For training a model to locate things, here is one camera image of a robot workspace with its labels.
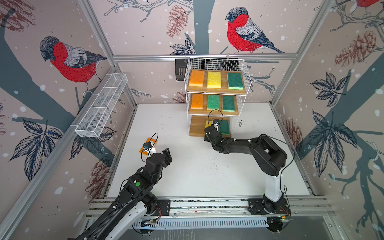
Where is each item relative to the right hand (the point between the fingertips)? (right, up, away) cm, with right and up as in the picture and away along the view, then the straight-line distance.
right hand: (206, 134), depth 98 cm
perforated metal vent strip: (-5, -39, -28) cm, 48 cm away
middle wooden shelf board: (-2, +15, -14) cm, 21 cm away
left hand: (-24, -6, -22) cm, 33 cm away
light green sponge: (+3, +21, -12) cm, 24 cm away
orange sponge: (-7, +20, -12) cm, 25 cm away
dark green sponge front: (+12, +19, -14) cm, 26 cm away
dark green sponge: (+12, +5, +3) cm, 13 cm away
